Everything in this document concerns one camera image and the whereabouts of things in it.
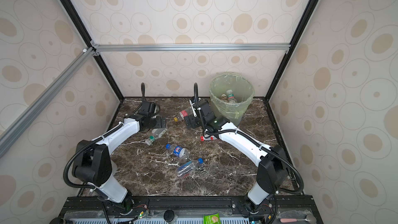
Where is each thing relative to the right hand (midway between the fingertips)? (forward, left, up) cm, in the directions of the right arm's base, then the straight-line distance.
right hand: (194, 114), depth 82 cm
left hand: (+4, +19, -8) cm, 21 cm away
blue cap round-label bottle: (-12, +9, -17) cm, 23 cm away
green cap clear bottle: (-6, +28, -18) cm, 34 cm away
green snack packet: (-44, -8, -20) cm, 49 cm away
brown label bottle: (+21, -18, -8) cm, 29 cm away
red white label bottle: (+21, -23, -7) cm, 32 cm away
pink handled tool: (-44, -53, -24) cm, 73 cm away
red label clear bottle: (+14, +8, -16) cm, 23 cm away
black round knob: (-43, +10, -11) cm, 46 cm away
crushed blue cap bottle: (-20, +3, -21) cm, 30 cm away
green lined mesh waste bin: (+17, -29, +2) cm, 34 cm away
